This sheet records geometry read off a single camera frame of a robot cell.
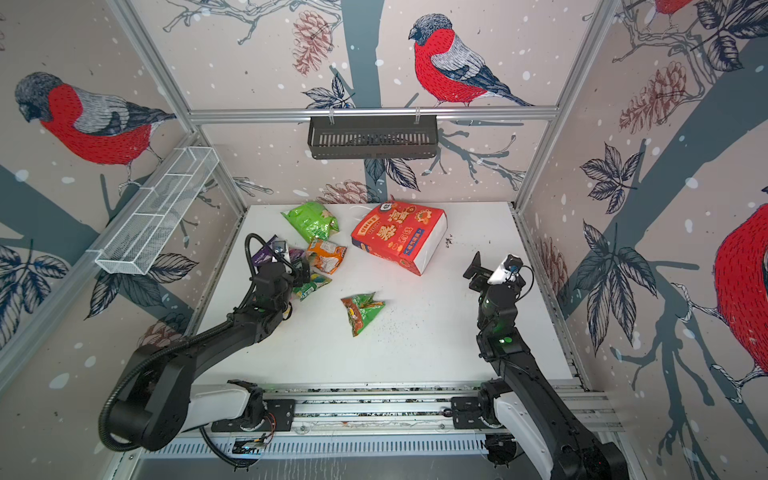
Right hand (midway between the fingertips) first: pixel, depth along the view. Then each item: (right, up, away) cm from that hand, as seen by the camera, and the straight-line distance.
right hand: (492, 261), depth 77 cm
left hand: (-58, 0, +9) cm, 58 cm away
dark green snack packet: (-51, -8, +16) cm, 54 cm away
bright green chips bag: (-55, +12, +30) cm, 64 cm away
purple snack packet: (-73, -1, +30) cm, 79 cm away
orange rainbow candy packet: (-50, 0, +24) cm, 55 cm away
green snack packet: (-36, -15, +10) cm, 40 cm away
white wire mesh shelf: (-91, +14, +2) cm, 92 cm away
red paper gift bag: (-23, +7, +16) cm, 29 cm away
